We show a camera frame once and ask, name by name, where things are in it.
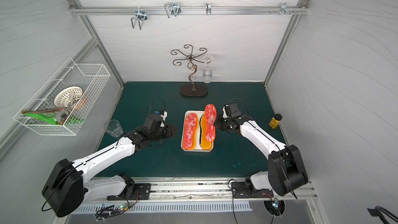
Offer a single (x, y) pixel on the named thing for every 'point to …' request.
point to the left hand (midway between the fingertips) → (175, 129)
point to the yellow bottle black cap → (275, 121)
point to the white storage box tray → (199, 113)
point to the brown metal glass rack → (191, 90)
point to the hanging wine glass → (207, 72)
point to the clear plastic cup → (114, 128)
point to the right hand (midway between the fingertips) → (214, 122)
